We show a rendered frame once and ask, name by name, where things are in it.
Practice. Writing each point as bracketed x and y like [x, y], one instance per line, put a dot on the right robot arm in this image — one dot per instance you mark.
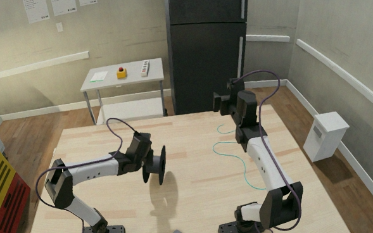
[275, 210]

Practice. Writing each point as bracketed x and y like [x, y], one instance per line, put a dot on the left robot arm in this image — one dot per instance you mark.
[59, 183]

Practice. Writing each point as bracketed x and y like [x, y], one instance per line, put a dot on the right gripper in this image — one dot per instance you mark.
[229, 102]

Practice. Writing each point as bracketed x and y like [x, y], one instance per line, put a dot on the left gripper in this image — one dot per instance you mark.
[148, 160]

